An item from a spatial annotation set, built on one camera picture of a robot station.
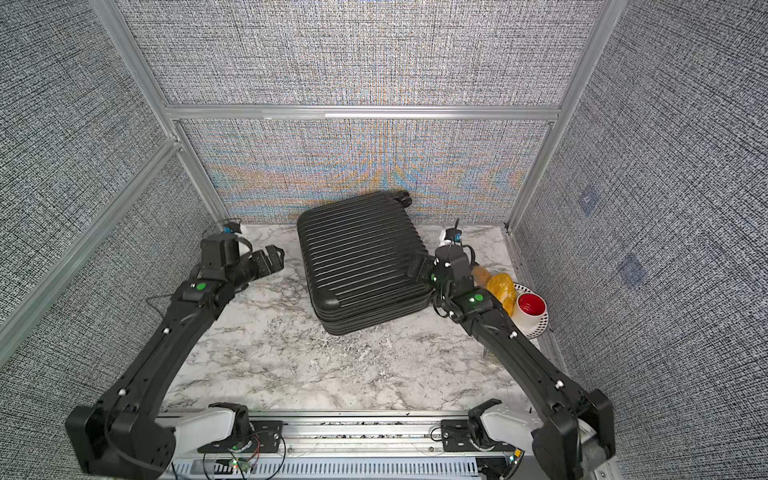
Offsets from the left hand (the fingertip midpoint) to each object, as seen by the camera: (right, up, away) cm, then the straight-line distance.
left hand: (274, 253), depth 78 cm
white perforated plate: (+73, -12, +19) cm, 77 cm away
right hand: (+39, +2, -1) cm, 39 cm away
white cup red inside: (+71, -17, +10) cm, 74 cm away
